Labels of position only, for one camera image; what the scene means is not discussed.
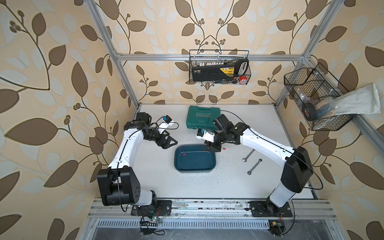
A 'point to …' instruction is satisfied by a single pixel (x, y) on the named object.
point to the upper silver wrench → (248, 155)
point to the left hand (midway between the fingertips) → (170, 137)
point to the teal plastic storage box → (194, 158)
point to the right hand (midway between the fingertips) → (206, 143)
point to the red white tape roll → (243, 80)
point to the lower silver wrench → (249, 173)
